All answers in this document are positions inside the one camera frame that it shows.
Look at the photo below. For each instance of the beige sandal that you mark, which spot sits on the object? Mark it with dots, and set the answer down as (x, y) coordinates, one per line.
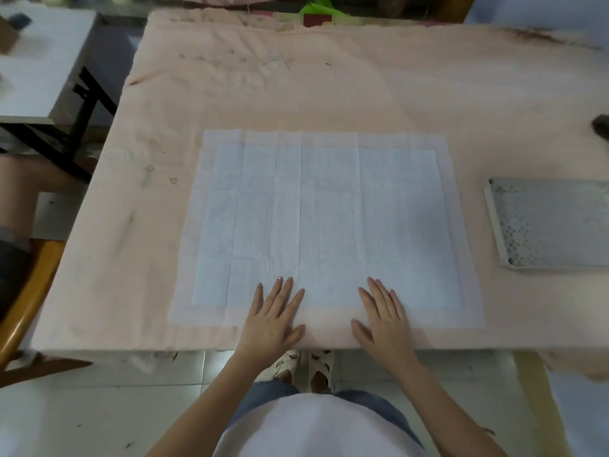
(285, 364)
(319, 371)

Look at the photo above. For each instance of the beige plastic tray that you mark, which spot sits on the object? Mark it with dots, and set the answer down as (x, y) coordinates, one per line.
(547, 223)

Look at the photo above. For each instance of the green plastic item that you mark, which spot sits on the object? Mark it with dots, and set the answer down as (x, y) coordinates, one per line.
(323, 8)

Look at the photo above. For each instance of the pink tablecloth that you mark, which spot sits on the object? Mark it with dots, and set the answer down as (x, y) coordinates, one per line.
(333, 76)

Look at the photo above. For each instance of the person's right hand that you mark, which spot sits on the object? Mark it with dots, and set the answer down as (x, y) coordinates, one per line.
(387, 328)

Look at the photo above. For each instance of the white folding table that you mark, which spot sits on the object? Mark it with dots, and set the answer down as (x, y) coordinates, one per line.
(43, 66)

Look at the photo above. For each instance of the person's left forearm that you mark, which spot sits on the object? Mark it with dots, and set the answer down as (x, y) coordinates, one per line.
(204, 409)

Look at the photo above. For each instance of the black plastic bag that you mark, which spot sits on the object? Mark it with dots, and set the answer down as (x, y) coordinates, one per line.
(600, 127)

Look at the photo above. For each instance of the person's right forearm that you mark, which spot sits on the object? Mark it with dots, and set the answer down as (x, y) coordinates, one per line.
(447, 414)

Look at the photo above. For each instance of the small dark object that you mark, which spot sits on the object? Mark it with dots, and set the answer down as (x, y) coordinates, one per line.
(20, 21)

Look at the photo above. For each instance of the person's blue jeans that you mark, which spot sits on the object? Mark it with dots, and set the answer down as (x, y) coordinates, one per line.
(266, 392)

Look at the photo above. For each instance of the brown wooden post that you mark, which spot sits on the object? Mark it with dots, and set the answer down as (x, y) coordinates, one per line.
(454, 7)

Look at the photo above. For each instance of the person's white shirt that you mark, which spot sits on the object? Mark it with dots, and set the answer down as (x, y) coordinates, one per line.
(314, 433)

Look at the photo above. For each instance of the yellow chair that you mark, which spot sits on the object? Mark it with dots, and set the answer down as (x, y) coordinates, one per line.
(28, 299)

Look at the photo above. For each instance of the white pad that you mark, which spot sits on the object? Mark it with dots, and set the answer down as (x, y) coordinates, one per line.
(323, 209)

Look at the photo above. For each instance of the person's left hand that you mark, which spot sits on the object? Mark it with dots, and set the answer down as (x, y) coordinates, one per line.
(269, 328)

